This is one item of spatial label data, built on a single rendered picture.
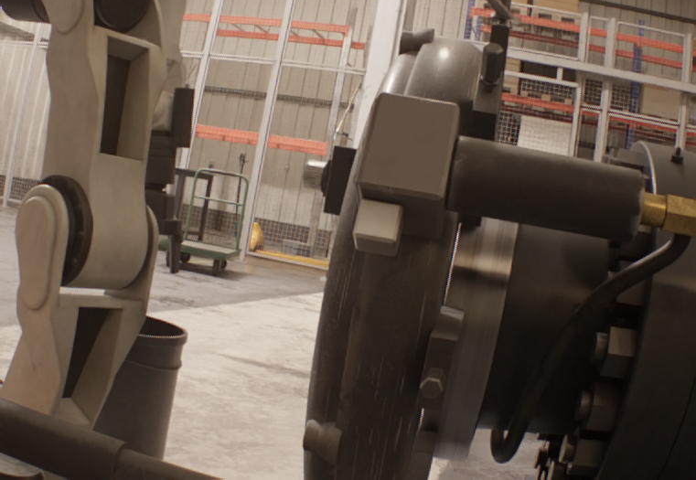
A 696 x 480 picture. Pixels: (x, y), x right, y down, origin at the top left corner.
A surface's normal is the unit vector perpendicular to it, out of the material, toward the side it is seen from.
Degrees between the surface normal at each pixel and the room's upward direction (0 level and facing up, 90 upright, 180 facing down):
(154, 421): 93
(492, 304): 81
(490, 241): 62
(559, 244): 46
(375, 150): 67
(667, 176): 38
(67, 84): 115
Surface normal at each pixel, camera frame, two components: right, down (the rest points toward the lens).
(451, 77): 0.00, -0.76
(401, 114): -0.09, -0.41
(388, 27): -0.28, -0.05
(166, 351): 0.79, 0.19
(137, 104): -0.51, -0.10
